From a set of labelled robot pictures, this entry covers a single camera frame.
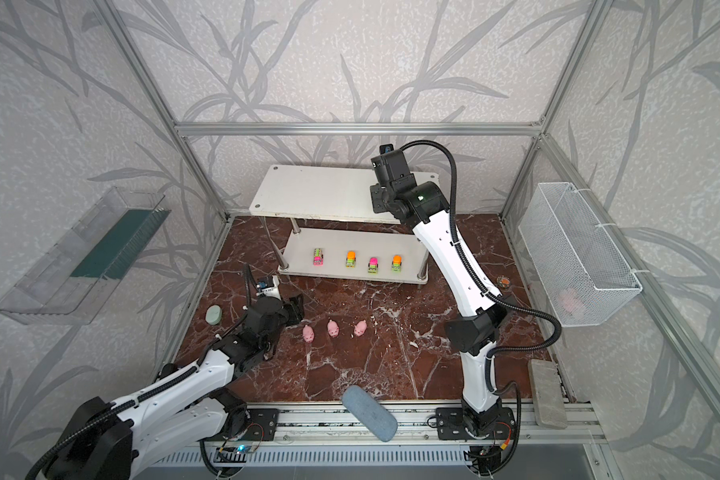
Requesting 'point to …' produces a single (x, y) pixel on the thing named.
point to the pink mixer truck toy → (373, 265)
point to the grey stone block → (548, 399)
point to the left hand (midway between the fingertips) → (300, 288)
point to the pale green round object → (214, 314)
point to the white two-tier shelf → (283, 195)
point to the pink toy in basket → (571, 303)
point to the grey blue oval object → (379, 421)
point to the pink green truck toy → (318, 259)
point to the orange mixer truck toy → (350, 259)
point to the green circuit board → (243, 448)
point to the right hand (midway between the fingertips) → (388, 181)
